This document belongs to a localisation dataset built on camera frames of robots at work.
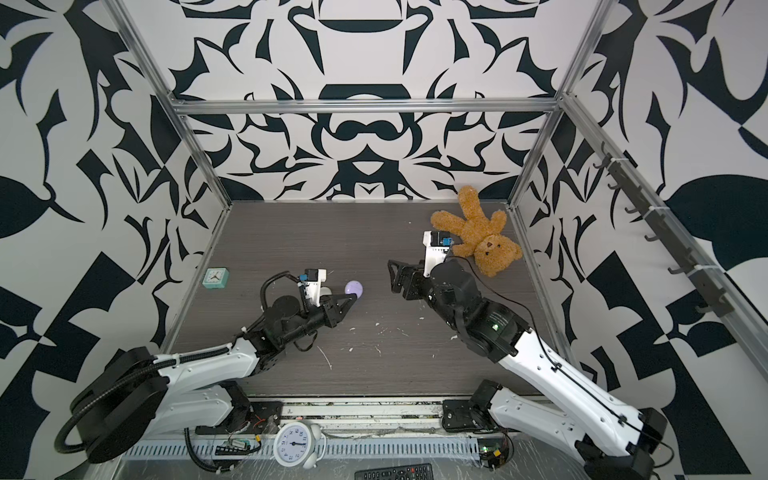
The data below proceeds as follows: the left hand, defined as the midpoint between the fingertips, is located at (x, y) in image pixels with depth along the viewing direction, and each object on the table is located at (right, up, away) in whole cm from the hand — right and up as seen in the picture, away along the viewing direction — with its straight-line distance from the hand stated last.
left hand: (356, 292), depth 76 cm
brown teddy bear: (+39, +14, +23) cm, 47 cm away
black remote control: (+12, -38, -9) cm, 41 cm away
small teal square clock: (-47, +1, +20) cm, 51 cm away
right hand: (+11, +8, -10) cm, 17 cm away
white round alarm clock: (-12, -33, -7) cm, 36 cm away
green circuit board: (+33, -36, -5) cm, 49 cm away
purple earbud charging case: (-1, +1, +1) cm, 2 cm away
